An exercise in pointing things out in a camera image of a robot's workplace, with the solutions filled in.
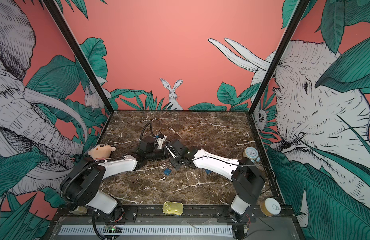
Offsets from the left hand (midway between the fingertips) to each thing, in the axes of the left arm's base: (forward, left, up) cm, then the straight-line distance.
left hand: (177, 151), depth 84 cm
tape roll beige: (-29, -46, -7) cm, 55 cm away
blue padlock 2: (-21, -13, +21) cm, 33 cm away
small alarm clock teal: (+1, -47, -8) cm, 48 cm away
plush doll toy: (+3, +45, -3) cm, 45 cm away
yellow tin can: (-28, +2, -8) cm, 29 cm away
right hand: (-4, +2, -1) cm, 5 cm away
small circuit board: (-35, +31, -11) cm, 48 cm away
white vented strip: (-36, +15, -12) cm, 41 cm away
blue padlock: (-8, +6, -11) cm, 15 cm away
